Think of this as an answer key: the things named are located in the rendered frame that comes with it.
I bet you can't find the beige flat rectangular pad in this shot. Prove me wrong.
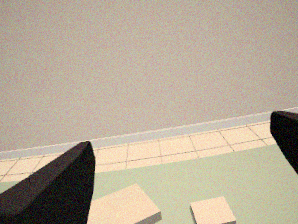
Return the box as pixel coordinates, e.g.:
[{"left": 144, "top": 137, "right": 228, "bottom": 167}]
[{"left": 86, "top": 184, "right": 161, "bottom": 224}]

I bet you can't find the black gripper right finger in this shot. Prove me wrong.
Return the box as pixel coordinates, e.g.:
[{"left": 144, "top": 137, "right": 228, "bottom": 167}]
[{"left": 270, "top": 111, "right": 298, "bottom": 173}]

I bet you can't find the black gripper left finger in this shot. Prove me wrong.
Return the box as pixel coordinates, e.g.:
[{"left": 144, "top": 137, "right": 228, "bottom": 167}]
[{"left": 0, "top": 141, "right": 96, "bottom": 224}]

